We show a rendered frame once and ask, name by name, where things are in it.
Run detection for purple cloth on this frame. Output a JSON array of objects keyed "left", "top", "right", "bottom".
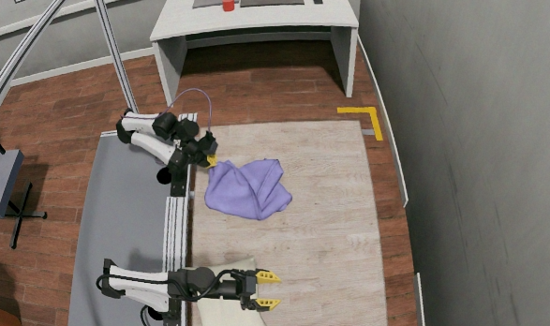
[{"left": 204, "top": 158, "right": 292, "bottom": 221}]

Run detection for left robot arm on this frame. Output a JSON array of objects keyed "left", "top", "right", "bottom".
[{"left": 116, "top": 108, "right": 218, "bottom": 198}]

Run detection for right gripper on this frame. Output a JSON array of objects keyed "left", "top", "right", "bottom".
[{"left": 222, "top": 268, "right": 281, "bottom": 312}]

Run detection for beige pillow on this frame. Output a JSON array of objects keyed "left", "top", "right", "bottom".
[{"left": 196, "top": 256, "right": 267, "bottom": 326}]

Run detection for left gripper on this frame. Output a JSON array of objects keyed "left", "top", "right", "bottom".
[{"left": 182, "top": 138, "right": 217, "bottom": 169}]

